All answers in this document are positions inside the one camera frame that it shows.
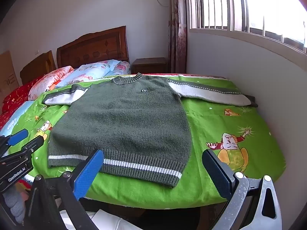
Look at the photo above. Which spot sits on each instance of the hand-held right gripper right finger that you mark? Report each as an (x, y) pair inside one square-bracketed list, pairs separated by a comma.
[(215, 175)]

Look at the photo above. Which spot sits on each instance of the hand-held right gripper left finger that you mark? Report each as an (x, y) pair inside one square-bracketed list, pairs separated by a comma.
[(88, 172)]

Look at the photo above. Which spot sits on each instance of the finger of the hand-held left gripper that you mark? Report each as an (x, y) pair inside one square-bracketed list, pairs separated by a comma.
[(18, 136), (36, 142)]

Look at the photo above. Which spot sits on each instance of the green knitted sweater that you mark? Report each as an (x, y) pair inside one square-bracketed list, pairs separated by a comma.
[(124, 119)]

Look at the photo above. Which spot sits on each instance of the person's left hand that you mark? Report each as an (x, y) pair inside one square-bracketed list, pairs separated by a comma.
[(13, 203)]

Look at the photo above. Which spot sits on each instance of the light blue printed sheet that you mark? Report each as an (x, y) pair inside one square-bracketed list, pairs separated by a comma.
[(14, 117)]

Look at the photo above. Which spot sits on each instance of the red printed bed sheet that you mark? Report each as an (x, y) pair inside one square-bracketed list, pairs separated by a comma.
[(14, 95)]

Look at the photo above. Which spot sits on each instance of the white cloth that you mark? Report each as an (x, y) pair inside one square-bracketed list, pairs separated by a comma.
[(108, 220)]

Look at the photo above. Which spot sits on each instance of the green cartoon printed blanket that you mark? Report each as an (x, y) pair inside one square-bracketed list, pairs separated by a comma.
[(203, 115)]

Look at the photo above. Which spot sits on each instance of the pink floral quilt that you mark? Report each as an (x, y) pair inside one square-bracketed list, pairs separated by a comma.
[(45, 81)]

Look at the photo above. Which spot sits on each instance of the cardboard panel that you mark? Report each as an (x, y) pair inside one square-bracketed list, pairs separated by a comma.
[(8, 71)]

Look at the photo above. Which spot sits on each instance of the small wooden headboard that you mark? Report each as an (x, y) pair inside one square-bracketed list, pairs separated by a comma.
[(38, 67)]

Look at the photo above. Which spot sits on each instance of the blue floral quilt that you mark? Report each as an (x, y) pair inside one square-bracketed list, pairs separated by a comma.
[(93, 70)]

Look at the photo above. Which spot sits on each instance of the floral pillow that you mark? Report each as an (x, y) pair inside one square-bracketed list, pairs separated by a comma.
[(122, 68)]

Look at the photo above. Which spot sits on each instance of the large wooden headboard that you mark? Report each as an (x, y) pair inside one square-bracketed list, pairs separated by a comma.
[(96, 48)]

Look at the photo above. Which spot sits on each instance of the wooden nightstand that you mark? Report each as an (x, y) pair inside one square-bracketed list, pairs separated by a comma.
[(148, 66)]

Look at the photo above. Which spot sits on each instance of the floral curtain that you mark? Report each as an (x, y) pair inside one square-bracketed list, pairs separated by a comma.
[(177, 40)]

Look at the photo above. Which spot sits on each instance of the barred window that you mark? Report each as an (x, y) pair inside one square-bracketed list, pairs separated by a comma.
[(236, 4)]

